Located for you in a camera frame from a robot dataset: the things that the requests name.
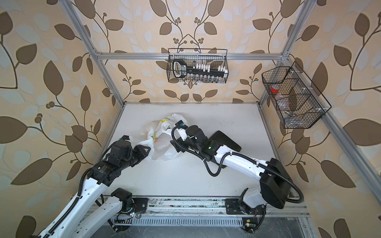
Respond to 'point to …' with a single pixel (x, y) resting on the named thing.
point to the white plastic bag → (159, 137)
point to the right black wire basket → (300, 105)
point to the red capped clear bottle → (274, 89)
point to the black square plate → (220, 137)
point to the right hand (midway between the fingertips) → (177, 137)
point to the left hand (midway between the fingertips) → (150, 148)
